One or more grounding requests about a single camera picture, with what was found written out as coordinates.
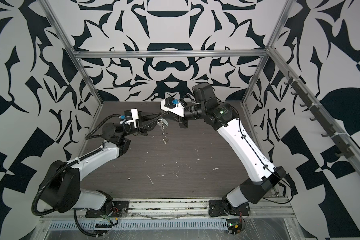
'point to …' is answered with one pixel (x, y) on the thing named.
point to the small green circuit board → (234, 226)
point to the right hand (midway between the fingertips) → (164, 113)
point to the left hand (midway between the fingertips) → (160, 112)
